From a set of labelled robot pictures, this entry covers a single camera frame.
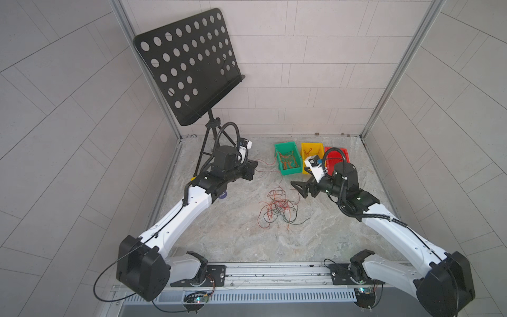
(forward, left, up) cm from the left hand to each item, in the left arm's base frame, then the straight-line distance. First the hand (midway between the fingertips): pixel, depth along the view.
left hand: (260, 162), depth 76 cm
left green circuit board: (-42, +21, -22) cm, 51 cm away
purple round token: (-3, +17, -23) cm, 29 cm away
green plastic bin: (+25, -14, -20) cm, 34 cm away
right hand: (-4, -15, -3) cm, 16 cm away
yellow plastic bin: (+22, -25, -17) cm, 37 cm away
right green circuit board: (-41, -38, -24) cm, 61 cm away
